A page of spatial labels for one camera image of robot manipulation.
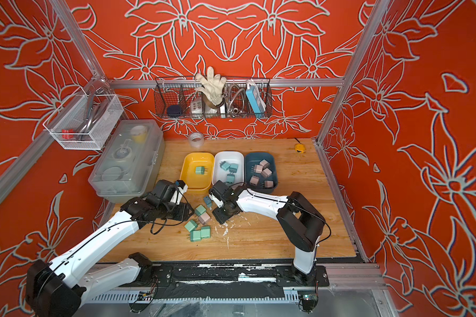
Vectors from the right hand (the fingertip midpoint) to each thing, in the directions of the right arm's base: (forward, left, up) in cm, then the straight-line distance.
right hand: (217, 216), depth 85 cm
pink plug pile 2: (+18, -24, -1) cm, 30 cm away
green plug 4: (-8, +8, -2) cm, 12 cm away
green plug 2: (+3, +8, 0) cm, 8 cm away
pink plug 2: (+28, -19, -1) cm, 33 cm away
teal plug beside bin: (+7, +5, +1) cm, 8 cm away
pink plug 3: (+24, -24, -1) cm, 34 cm away
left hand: (-1, +10, +8) cm, 13 cm away
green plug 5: (-6, +5, -3) cm, 8 cm away
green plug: (+26, +11, -1) cm, 28 cm away
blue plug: (+28, -6, -1) cm, 29 cm away
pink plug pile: (+20, -17, 0) cm, 26 cm away
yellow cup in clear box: (+38, +44, +14) cm, 59 cm away
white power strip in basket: (+42, +11, +27) cm, 51 cm away
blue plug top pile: (+29, -2, 0) cm, 29 cm away
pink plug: (+30, -23, 0) cm, 38 cm away
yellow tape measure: (+44, -45, -2) cm, 63 cm away
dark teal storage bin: (+36, -18, -2) cm, 40 cm away
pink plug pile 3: (0, +6, -2) cm, 6 cm away
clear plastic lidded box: (+21, +42, +14) cm, 49 cm away
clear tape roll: (+51, +18, -3) cm, 55 cm away
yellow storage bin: (+18, +14, 0) cm, 23 cm away
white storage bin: (+34, -5, +1) cm, 35 cm away
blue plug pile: (+22, -5, -2) cm, 22 cm away
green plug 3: (-4, +11, 0) cm, 12 cm away
